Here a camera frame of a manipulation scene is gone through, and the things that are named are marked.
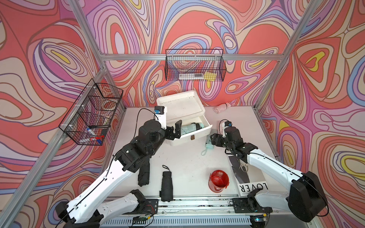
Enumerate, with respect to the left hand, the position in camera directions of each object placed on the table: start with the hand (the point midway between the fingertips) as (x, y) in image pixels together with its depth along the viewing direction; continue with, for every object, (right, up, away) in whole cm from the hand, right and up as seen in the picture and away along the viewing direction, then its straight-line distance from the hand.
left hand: (174, 120), depth 63 cm
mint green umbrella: (+10, -4, +19) cm, 22 cm away
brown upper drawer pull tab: (+9, -10, +17) cm, 21 cm away
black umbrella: (-19, -32, +17) cm, 41 cm away
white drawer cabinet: (+5, +9, +26) cm, 28 cm away
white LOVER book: (+40, -33, +16) cm, 54 cm away
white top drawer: (+14, -7, +16) cm, 22 cm away
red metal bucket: (+24, -35, +17) cm, 46 cm away
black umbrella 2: (-5, -40, +13) cm, 42 cm away
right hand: (+24, -12, +22) cm, 35 cm away
